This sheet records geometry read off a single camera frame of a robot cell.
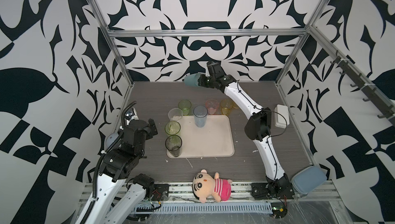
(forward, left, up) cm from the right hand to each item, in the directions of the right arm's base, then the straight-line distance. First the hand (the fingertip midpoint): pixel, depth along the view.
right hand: (197, 77), depth 93 cm
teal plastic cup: (-4, +3, +2) cm, 6 cm away
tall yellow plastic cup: (-28, -16, +10) cm, 34 cm away
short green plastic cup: (-9, +8, -16) cm, 20 cm away
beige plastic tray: (-28, -11, -24) cm, 39 cm away
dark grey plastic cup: (-36, +12, -12) cm, 40 cm away
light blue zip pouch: (-52, -54, -21) cm, 77 cm away
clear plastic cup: (-20, +12, -8) cm, 25 cm away
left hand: (-33, +25, +6) cm, 42 cm away
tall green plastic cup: (-20, +16, -24) cm, 35 cm away
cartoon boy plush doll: (-55, -3, -14) cm, 57 cm away
